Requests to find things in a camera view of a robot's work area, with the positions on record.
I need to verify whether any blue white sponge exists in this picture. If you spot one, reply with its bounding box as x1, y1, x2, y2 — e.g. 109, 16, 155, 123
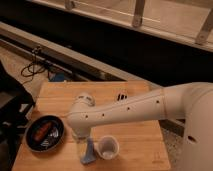
81, 138, 96, 165

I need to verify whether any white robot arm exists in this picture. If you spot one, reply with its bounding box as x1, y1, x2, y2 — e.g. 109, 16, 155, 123
67, 82, 213, 171

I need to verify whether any black round bowl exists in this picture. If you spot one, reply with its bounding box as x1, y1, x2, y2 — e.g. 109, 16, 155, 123
25, 115, 65, 152

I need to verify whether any red object in bowl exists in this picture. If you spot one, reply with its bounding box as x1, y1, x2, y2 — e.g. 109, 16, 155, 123
34, 122, 52, 142

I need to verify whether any white tube bottle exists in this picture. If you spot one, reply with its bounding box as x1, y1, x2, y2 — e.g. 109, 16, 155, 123
75, 92, 95, 106

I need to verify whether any black striped rectangular block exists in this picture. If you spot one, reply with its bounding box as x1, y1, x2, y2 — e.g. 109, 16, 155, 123
117, 94, 128, 101

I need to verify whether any blue object on floor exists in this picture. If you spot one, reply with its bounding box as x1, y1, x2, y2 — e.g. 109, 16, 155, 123
49, 73, 65, 82

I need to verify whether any black cable on floor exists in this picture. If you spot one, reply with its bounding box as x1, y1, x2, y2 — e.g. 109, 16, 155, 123
20, 46, 51, 79

